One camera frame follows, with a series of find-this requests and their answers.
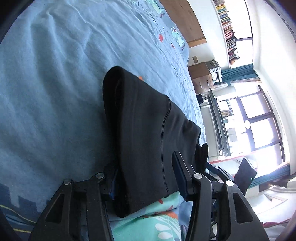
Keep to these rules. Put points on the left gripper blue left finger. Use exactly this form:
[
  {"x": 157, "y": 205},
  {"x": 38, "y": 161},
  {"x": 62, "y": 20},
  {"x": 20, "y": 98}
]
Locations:
[{"x": 77, "y": 210}]

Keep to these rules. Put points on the wooden drawer chest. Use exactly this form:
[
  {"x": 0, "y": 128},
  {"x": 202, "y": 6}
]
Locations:
[{"x": 201, "y": 77}]

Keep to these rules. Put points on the white printer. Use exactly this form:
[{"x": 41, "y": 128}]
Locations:
[{"x": 215, "y": 70}]

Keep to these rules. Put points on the black pants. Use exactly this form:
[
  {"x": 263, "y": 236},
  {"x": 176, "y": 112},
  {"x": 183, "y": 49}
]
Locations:
[{"x": 145, "y": 129}]

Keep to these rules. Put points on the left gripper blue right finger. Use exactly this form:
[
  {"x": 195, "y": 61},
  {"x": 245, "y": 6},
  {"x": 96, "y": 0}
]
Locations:
[{"x": 197, "y": 188}]

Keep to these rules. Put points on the blue patterned bed cover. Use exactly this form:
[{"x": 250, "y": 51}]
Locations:
[{"x": 53, "y": 61}]

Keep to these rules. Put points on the row of books on shelf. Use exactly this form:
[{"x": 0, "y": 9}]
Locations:
[{"x": 227, "y": 29}]

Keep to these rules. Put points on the long grey desk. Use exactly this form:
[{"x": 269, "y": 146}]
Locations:
[{"x": 219, "y": 125}]

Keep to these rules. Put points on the teal curtain right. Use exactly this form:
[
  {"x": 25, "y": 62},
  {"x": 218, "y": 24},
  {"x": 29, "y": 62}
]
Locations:
[{"x": 244, "y": 72}]

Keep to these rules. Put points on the wooden headboard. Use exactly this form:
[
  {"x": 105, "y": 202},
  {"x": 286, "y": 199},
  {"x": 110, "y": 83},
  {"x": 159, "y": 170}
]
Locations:
[{"x": 183, "y": 16}]

